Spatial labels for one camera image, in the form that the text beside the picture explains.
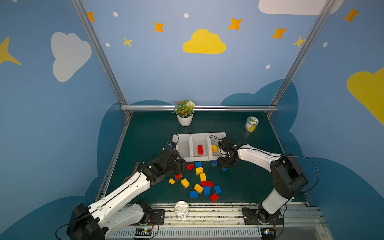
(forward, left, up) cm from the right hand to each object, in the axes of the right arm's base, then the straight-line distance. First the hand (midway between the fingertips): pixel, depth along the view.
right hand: (224, 163), depth 92 cm
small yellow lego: (-12, +32, -1) cm, 34 cm away
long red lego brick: (+9, +15, -1) cm, 18 cm away
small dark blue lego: (0, +6, -1) cm, 7 cm away
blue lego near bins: (-2, +16, 0) cm, 16 cm away
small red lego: (-10, +28, 0) cm, 30 cm away
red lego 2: (-13, +11, 0) cm, 17 cm away
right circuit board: (-34, -20, -6) cm, 40 cm away
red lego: (-4, +21, 0) cm, 22 cm away
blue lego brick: (-4, 0, -2) cm, 4 cm away
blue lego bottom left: (-19, +18, -2) cm, 26 cm away
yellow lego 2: (-10, +13, 0) cm, 16 cm away
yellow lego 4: (-16, +16, -2) cm, 22 cm away
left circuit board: (-38, +43, -5) cm, 57 cm away
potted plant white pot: (+31, +27, +13) cm, 43 cm away
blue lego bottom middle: (-17, +11, 0) cm, 20 cm away
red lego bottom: (-20, +7, -1) cm, 21 cm away
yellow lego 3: (-14, +24, 0) cm, 27 cm away
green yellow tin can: (+30, -21, +5) cm, 37 cm away
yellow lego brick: (+9, +6, +2) cm, 11 cm away
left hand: (-6, +26, +12) cm, 29 cm away
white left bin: (+14, +27, -4) cm, 31 cm away
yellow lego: (-6, +16, 0) cm, 17 cm away
